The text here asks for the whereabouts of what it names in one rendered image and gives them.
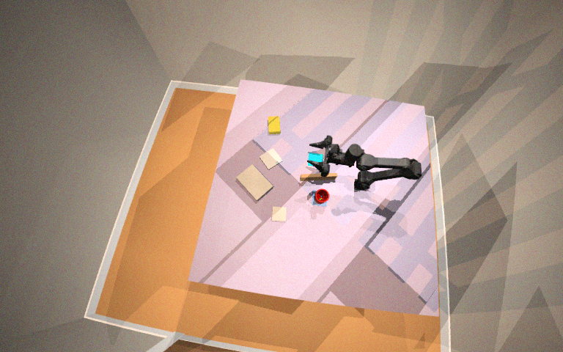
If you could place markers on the yellow rectangular block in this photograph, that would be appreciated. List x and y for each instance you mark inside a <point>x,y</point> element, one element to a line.
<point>274,125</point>

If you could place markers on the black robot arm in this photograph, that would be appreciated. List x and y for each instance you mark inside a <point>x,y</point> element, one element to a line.
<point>396,167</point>

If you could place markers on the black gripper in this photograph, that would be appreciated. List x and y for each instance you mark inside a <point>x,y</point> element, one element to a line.
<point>325,168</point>

